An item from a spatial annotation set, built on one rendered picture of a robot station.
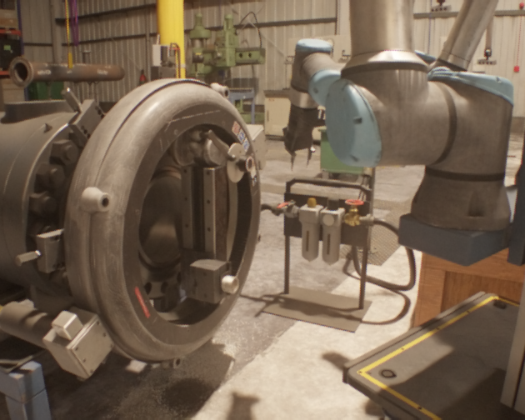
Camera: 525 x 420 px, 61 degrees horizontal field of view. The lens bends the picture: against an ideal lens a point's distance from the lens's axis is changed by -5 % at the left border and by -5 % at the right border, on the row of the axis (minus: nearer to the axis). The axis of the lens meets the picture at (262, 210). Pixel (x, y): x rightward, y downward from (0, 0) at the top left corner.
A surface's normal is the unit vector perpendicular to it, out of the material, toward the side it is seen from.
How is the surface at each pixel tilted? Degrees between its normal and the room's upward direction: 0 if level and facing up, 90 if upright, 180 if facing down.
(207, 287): 89
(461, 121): 81
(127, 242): 90
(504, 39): 90
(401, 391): 0
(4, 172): 59
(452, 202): 70
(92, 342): 90
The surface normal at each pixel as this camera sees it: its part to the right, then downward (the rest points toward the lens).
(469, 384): 0.00, -0.96
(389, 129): 0.22, 0.27
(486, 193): 0.13, -0.08
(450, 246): -0.80, 0.16
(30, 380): 0.90, 0.11
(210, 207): -0.44, 0.21
